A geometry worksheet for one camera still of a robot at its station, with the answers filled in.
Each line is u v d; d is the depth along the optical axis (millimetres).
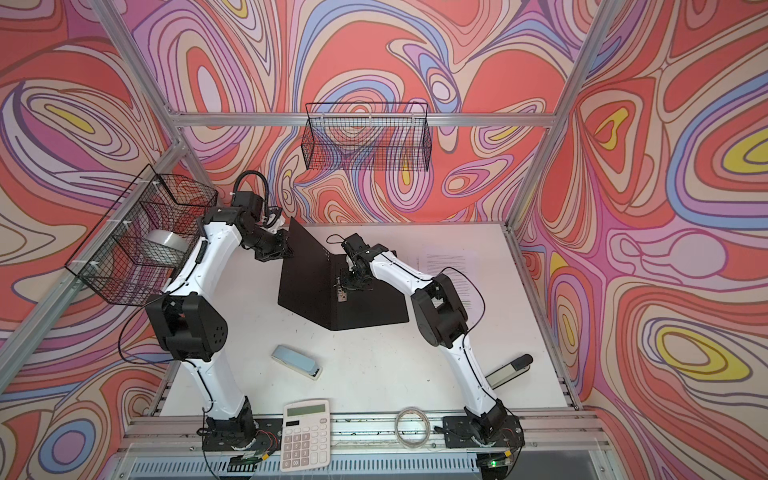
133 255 751
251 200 711
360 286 850
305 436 719
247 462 711
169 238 744
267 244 751
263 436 726
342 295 986
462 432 737
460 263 1091
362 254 782
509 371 803
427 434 759
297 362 818
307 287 1006
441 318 603
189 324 493
